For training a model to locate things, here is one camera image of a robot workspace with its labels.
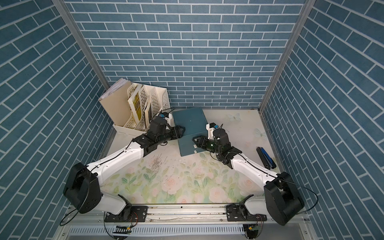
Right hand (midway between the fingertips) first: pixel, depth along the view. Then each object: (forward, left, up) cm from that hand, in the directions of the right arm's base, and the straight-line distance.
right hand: (195, 140), depth 80 cm
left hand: (+4, +6, +2) cm, 8 cm away
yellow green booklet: (+23, +40, +4) cm, 46 cm away
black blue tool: (0, -45, -18) cm, 48 cm away
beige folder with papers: (+20, +51, +7) cm, 55 cm away
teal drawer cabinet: (+7, +1, +5) cm, 9 cm away
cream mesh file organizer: (+24, +35, +3) cm, 43 cm away
